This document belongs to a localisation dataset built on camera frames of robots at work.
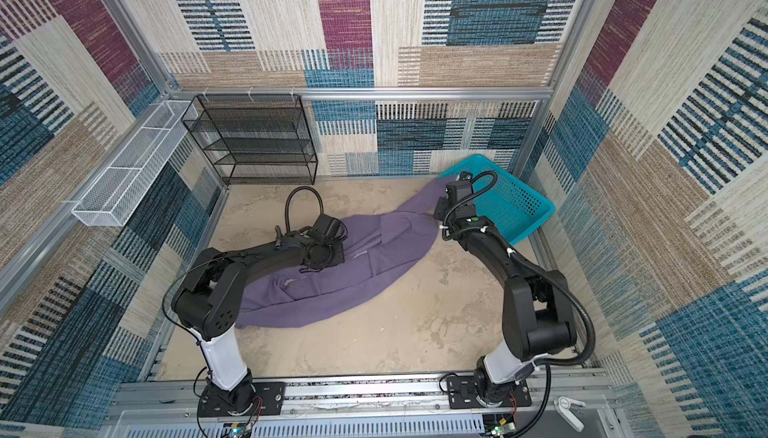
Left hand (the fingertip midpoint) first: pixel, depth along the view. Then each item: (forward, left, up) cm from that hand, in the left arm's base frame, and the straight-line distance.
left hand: (341, 253), depth 96 cm
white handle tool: (-41, -55, 0) cm, 69 cm away
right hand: (+8, -33, +13) cm, 37 cm away
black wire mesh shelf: (+40, +33, +14) cm, 54 cm away
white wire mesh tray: (-2, +50, +30) cm, 58 cm away
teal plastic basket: (+19, -60, 0) cm, 63 cm away
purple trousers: (+3, -11, -1) cm, 11 cm away
